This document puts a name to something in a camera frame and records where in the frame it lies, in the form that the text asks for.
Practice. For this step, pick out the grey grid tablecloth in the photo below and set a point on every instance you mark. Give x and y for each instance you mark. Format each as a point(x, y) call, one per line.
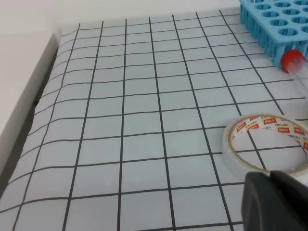
point(127, 135)

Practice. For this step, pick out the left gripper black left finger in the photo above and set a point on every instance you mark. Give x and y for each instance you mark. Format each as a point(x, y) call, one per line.
point(262, 207)

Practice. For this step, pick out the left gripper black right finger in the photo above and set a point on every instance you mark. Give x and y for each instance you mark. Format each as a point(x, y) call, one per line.
point(295, 197)

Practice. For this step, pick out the red capped test tube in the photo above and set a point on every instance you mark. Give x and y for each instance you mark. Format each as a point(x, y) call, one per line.
point(294, 63)

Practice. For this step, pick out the blue test tube rack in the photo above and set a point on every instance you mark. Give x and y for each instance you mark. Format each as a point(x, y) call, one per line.
point(278, 25)

